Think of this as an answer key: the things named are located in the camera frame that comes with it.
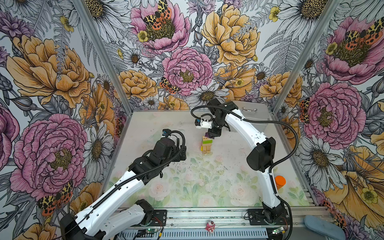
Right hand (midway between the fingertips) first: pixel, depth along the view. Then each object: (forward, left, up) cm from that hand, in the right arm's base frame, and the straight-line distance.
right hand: (214, 135), depth 88 cm
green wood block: (+1, +4, -7) cm, 8 cm away
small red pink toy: (-43, +5, -11) cm, 44 cm away
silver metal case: (+19, -28, 0) cm, 34 cm away
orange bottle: (-25, -31, -6) cm, 40 cm away
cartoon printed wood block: (+1, +6, -4) cm, 7 cm away
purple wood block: (+1, +4, -1) cm, 5 cm away
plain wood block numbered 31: (-2, +5, -12) cm, 14 cm away
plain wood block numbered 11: (-1, +3, -13) cm, 13 cm away
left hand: (-13, +21, +5) cm, 25 cm away
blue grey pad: (-44, -46, -13) cm, 65 cm away
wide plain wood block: (+1, +4, -11) cm, 12 cm away
